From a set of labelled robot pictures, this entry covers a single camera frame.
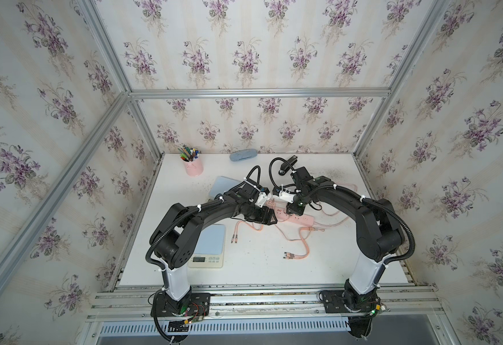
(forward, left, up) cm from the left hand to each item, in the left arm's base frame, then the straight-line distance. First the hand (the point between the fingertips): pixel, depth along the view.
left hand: (271, 220), depth 88 cm
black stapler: (+32, -10, -2) cm, 33 cm away
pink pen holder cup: (+28, +37, +1) cm, 46 cm away
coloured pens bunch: (+34, +41, +5) cm, 53 cm away
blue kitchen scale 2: (+22, +24, -5) cm, 33 cm away
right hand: (+7, -11, -2) cm, 13 cm away
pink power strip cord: (+25, -39, -7) cm, 47 cm away
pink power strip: (+2, -16, -4) cm, 16 cm away
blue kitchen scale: (-10, +26, -6) cm, 28 cm away
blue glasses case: (+41, +13, -2) cm, 43 cm away
